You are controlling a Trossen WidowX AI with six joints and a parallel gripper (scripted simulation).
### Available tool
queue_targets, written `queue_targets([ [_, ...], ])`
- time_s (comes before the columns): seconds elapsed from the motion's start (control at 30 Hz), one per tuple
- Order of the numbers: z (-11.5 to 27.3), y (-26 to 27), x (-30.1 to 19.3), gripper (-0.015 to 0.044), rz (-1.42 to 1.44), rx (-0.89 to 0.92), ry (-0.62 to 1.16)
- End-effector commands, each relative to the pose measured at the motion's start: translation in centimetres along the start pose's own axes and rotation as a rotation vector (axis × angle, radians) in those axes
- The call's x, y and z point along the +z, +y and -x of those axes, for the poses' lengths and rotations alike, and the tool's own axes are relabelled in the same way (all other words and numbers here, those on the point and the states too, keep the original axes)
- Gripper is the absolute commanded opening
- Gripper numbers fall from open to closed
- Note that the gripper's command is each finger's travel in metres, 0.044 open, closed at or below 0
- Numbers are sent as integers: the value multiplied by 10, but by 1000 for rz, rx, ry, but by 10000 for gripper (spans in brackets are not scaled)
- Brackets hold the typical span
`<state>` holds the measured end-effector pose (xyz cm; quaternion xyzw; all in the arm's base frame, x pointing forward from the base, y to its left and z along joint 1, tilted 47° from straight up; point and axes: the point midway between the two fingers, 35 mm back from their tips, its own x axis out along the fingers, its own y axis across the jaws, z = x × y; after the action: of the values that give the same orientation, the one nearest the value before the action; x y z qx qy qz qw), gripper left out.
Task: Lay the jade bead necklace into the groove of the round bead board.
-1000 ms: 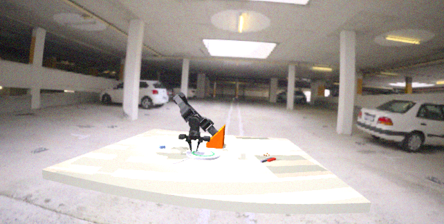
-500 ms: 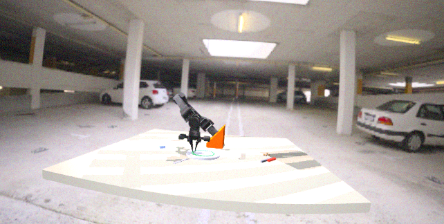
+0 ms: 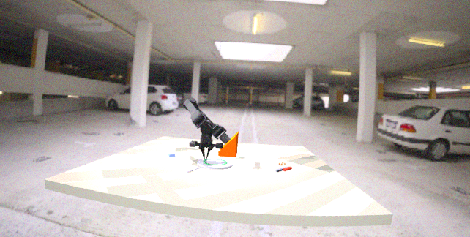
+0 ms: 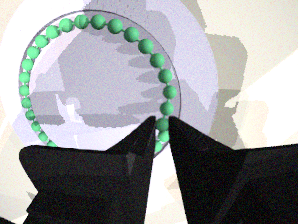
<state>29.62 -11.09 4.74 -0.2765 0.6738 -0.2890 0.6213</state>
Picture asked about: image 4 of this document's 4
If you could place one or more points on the pale lavender round bead board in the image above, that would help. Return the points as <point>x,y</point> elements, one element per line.
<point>89,89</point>

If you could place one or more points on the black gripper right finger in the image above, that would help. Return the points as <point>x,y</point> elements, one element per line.
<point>211,174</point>

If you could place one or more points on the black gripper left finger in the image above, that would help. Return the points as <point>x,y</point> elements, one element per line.
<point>121,172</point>

